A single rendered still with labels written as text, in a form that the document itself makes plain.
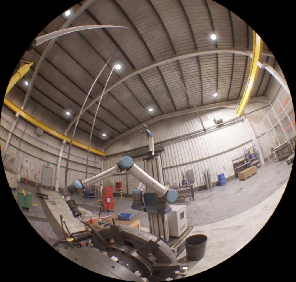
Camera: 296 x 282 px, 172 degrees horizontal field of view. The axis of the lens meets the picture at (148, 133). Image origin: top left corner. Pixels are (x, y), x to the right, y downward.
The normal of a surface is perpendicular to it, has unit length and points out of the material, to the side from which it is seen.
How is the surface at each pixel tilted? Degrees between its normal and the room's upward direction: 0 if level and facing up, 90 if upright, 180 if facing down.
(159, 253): 90
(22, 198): 90
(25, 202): 90
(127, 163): 85
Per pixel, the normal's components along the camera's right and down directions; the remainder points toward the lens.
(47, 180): 0.90, -0.29
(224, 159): -0.44, -0.40
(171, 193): 0.45, -0.42
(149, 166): -0.70, -0.29
